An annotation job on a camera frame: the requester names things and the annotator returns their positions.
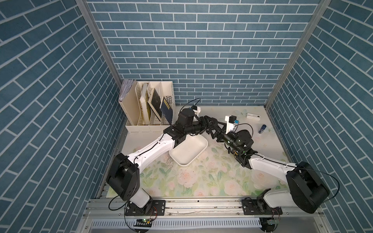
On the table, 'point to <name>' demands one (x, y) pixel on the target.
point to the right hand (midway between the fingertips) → (212, 125)
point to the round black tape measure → (209, 123)
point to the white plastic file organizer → (163, 88)
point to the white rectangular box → (253, 116)
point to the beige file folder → (127, 101)
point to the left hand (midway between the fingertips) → (218, 124)
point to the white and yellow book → (145, 104)
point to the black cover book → (154, 102)
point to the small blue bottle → (263, 126)
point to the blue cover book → (166, 110)
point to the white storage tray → (186, 152)
